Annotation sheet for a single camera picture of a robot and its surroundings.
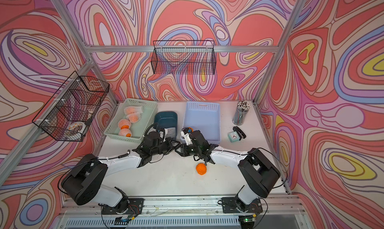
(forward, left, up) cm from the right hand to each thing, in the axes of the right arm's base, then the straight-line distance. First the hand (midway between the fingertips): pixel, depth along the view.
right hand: (178, 153), depth 84 cm
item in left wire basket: (+6, +48, +20) cm, 52 cm away
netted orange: (-8, -13, -3) cm, 15 cm away
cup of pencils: (+26, -41, +10) cm, 49 cm away
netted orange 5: (+15, +34, 0) cm, 37 cm away
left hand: (+4, -3, +4) cm, 6 cm away
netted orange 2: (+36, +38, -1) cm, 53 cm away
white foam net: (+16, +6, -2) cm, 17 cm away
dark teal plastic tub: (+30, +11, -6) cm, 33 cm away
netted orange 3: (+28, +32, -1) cm, 43 cm away
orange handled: (+6, -8, +15) cm, 18 cm away
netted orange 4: (+23, +37, 0) cm, 44 cm away
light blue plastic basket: (+30, -19, -6) cm, 36 cm away
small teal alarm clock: (+13, -36, -6) cm, 38 cm away
